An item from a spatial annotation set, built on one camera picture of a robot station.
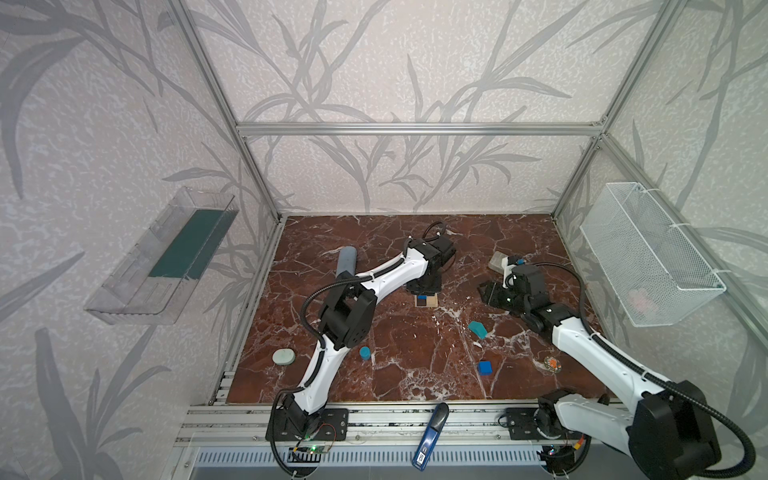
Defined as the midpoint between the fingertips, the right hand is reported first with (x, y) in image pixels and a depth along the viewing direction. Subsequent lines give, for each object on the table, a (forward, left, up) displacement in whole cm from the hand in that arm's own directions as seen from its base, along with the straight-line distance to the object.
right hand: (483, 278), depth 86 cm
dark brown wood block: (-2, +18, -11) cm, 21 cm away
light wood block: (-2, +14, -11) cm, 18 cm away
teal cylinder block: (-17, +34, -11) cm, 40 cm away
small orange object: (-20, -19, -12) cm, 30 cm away
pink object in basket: (-11, -36, +7) cm, 38 cm away
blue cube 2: (-21, 0, -13) cm, 25 cm away
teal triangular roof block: (-10, +1, -12) cm, 16 cm away
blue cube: (0, +17, -12) cm, 21 cm away
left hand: (+2, +14, -7) cm, 16 cm away
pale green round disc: (-19, +57, -10) cm, 61 cm away
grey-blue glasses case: (+15, +43, -11) cm, 47 cm away
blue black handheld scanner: (-38, +17, -9) cm, 42 cm away
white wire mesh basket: (-12, -31, +20) cm, 39 cm away
